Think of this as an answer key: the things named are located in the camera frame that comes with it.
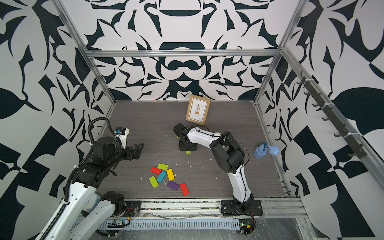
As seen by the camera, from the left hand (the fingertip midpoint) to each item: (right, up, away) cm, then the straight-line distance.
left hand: (132, 141), depth 75 cm
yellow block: (+18, -20, +10) cm, 29 cm away
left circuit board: (-6, -40, -2) cm, 40 cm away
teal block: (+13, -21, +8) cm, 26 cm away
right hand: (+25, -7, +21) cm, 34 cm away
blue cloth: (+69, -7, +10) cm, 70 cm away
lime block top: (+22, +1, +6) cm, 23 cm away
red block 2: (+26, -27, +6) cm, 37 cm away
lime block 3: (+9, -23, +7) cm, 26 cm away
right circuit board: (+55, -39, -4) cm, 68 cm away
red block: (+9, -18, +10) cm, 23 cm away
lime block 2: (+13, -16, +12) cm, 24 cm away
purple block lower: (+19, -25, +7) cm, 33 cm away
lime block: (+27, -9, +17) cm, 33 cm away
